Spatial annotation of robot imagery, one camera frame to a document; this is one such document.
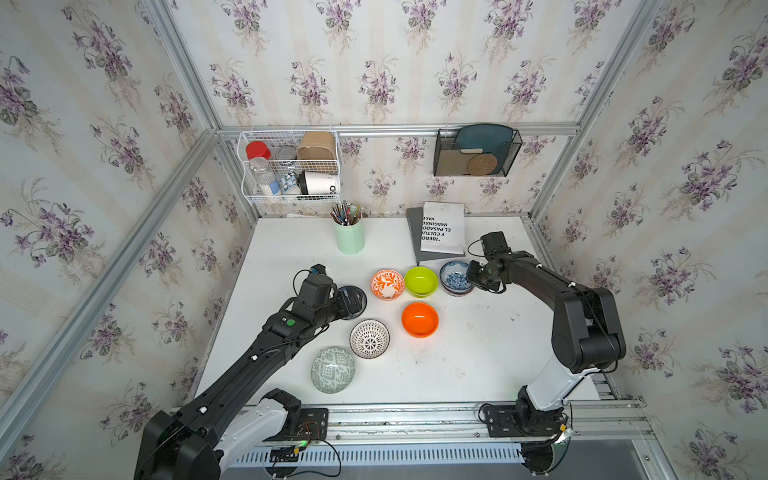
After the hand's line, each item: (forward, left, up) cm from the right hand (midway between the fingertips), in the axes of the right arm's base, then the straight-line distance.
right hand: (471, 279), depth 95 cm
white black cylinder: (+21, +52, +22) cm, 60 cm away
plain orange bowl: (-13, +17, -3) cm, 22 cm away
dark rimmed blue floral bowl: (-18, +36, +17) cm, 43 cm away
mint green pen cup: (+14, +41, +2) cm, 43 cm away
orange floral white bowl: (0, +27, -4) cm, 27 cm away
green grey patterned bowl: (-28, +42, -4) cm, 51 cm away
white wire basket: (+25, +57, +25) cm, 68 cm away
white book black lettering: (+21, +7, +2) cm, 22 cm away
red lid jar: (+27, +69, +30) cm, 80 cm away
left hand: (-14, +36, +9) cm, 39 cm away
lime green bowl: (0, +16, -3) cm, 16 cm away
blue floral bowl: (+1, +5, -2) cm, 6 cm away
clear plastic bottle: (+19, +66, +26) cm, 74 cm away
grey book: (+29, +17, -2) cm, 34 cm away
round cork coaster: (+31, -4, +23) cm, 38 cm away
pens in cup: (+20, +42, +10) cm, 48 cm away
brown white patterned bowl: (-19, +32, -3) cm, 38 cm away
